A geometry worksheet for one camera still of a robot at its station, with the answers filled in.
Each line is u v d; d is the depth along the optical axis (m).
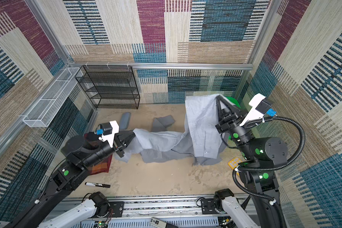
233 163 0.88
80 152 0.42
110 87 1.11
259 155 0.35
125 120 1.07
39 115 0.70
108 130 0.44
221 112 0.45
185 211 0.73
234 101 0.42
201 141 0.54
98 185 0.80
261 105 0.35
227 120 0.42
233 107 0.41
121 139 0.50
